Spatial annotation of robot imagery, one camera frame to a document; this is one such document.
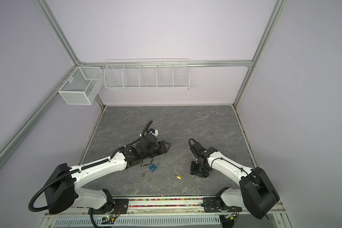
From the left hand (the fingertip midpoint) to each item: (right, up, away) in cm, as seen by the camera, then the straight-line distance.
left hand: (168, 148), depth 79 cm
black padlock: (+29, +6, +25) cm, 39 cm away
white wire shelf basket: (0, +50, +26) cm, 57 cm away
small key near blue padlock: (-16, -17, +6) cm, 24 cm away
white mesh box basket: (-63, +40, +24) cm, 78 cm away
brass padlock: (+6, -18, +5) cm, 19 cm away
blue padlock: (-10, -13, +8) cm, 18 cm away
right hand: (+15, -17, +4) cm, 23 cm away
